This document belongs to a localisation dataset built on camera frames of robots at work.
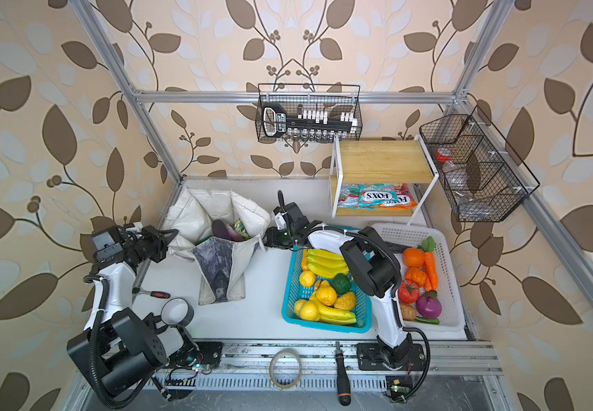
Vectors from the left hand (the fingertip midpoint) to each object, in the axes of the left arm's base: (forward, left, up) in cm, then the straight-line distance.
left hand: (176, 228), depth 79 cm
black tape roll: (-19, +1, -21) cm, 28 cm away
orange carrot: (-5, -84, -15) cm, 85 cm away
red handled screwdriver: (-15, +8, -19) cm, 25 cm away
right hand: (+3, -25, -13) cm, 29 cm away
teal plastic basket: (-12, -38, -20) cm, 45 cm away
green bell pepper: (-11, -53, -14) cm, 56 cm away
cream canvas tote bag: (-8, -14, -8) cm, 18 cm away
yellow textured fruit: (-14, -48, -14) cm, 52 cm away
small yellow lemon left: (-9, -42, -15) cm, 45 cm away
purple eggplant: (+5, -11, -8) cm, 14 cm away
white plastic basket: (-13, -86, -11) cm, 88 cm away
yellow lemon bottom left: (-21, -43, -10) cm, 49 cm away
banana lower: (-20, -50, -15) cm, 56 cm away
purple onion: (-17, -80, -14) cm, 83 cm away
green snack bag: (+8, -16, -11) cm, 21 cm away
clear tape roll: (-35, -40, -21) cm, 57 cm away
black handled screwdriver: (-35, -53, -18) cm, 66 cm away
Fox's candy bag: (+15, -62, +1) cm, 63 cm away
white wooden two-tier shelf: (+19, -64, +13) cm, 68 cm away
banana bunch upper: (-3, -48, -16) cm, 51 cm away
